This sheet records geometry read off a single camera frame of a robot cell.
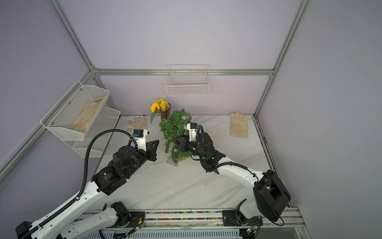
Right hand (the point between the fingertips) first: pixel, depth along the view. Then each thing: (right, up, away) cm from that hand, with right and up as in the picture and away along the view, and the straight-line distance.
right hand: (174, 141), depth 76 cm
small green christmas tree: (-3, -7, +17) cm, 19 cm away
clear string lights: (+3, +10, -3) cm, 11 cm away
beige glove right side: (+45, +10, +39) cm, 60 cm away
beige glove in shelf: (-50, +12, +3) cm, 51 cm away
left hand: (-7, -1, -6) cm, 9 cm away
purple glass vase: (-10, +16, +22) cm, 29 cm away
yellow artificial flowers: (-11, +22, +17) cm, 30 cm away
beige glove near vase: (-34, +11, +40) cm, 54 cm away
